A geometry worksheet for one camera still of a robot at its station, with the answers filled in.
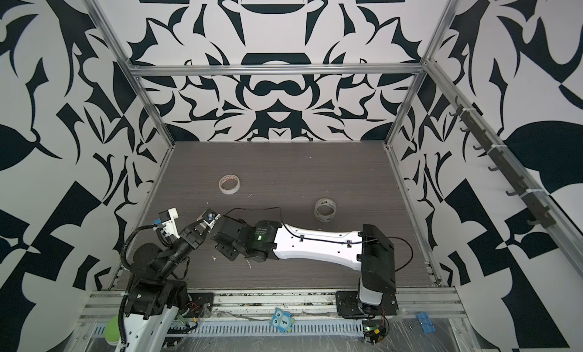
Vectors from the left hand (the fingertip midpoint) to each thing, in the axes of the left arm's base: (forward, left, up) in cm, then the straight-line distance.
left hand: (212, 216), depth 70 cm
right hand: (-5, -3, -4) cm, 7 cm away
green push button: (-26, +32, -23) cm, 47 cm away
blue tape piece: (-27, -64, -20) cm, 73 cm away
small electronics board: (-29, -49, -23) cm, 61 cm away
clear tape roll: (+13, -39, -22) cm, 46 cm away
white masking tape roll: (+27, +3, -22) cm, 35 cm away
